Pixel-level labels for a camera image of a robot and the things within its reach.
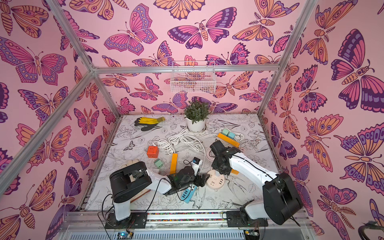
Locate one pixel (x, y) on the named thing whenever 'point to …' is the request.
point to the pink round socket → (216, 180)
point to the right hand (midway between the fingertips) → (214, 169)
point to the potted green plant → (196, 114)
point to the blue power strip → (188, 193)
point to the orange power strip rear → (228, 140)
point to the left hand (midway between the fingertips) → (207, 173)
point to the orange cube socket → (152, 151)
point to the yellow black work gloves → (148, 123)
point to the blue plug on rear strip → (231, 135)
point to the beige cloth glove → (130, 162)
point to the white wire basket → (193, 77)
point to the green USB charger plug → (158, 163)
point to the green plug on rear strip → (225, 131)
